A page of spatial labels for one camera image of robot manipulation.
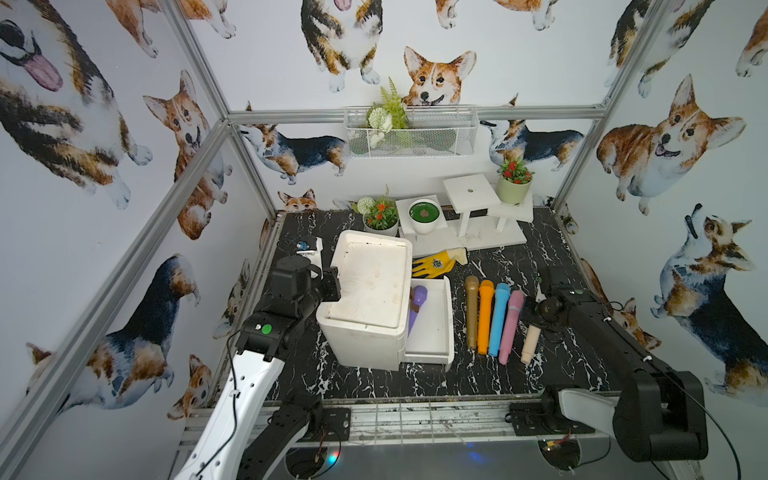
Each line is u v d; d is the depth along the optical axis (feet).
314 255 2.04
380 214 3.19
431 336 2.86
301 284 1.68
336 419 2.42
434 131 3.04
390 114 2.68
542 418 2.41
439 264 3.39
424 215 2.95
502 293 3.11
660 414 1.40
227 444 1.27
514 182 3.12
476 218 3.84
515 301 3.02
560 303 2.02
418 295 3.04
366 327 2.10
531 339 2.80
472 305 3.07
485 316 2.95
